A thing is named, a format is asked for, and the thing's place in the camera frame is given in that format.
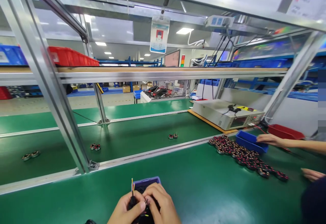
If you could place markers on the person's left hand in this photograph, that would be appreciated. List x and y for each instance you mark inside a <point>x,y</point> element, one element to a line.
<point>119,211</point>

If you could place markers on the person's right hand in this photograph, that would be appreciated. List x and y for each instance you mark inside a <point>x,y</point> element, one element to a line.
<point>166,208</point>

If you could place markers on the person's right fingers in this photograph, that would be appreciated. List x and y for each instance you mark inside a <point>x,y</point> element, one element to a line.
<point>150,194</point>

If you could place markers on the purple parts tray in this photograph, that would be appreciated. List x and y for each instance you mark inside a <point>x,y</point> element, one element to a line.
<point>149,181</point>

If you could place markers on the green conveyor belt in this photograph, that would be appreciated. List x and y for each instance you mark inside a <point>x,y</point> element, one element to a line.
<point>132,135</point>

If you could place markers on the wooden board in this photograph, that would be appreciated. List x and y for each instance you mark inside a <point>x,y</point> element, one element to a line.
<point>203,119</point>

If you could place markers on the pile of copper-wound motor stators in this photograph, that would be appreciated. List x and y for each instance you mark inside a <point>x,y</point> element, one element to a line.
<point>244,155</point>

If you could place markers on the white machine with red parts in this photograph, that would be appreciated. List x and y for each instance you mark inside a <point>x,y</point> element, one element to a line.
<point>160,93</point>

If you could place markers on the grey test instrument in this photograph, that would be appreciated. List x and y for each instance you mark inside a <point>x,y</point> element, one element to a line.
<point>219,110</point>

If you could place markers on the small blue plastic bin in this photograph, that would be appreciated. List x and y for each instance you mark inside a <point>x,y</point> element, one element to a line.
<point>248,142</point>

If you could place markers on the monitor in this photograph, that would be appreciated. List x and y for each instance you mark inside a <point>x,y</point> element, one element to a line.
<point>172,59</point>

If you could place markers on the signal tower light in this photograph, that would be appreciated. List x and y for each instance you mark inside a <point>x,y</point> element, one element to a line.
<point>182,60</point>

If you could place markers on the small red plastic bin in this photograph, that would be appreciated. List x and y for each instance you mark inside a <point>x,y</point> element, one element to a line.
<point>285,131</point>

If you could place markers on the long red plastic bin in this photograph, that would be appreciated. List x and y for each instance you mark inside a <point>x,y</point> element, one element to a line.
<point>73,57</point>

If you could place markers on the hanging badge card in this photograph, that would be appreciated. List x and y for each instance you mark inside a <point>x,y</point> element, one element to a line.
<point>159,34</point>

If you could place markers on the row of blue bins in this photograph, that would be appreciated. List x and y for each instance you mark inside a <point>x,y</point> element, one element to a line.
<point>254,63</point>

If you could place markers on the white power strip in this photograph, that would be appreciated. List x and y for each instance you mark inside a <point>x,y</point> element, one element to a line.
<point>219,21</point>

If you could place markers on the large blue plastic crate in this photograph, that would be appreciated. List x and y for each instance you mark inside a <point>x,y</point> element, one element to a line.
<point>11,54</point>

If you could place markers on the aluminium workstation frame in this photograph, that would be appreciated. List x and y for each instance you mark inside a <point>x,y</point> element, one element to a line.
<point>53,89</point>

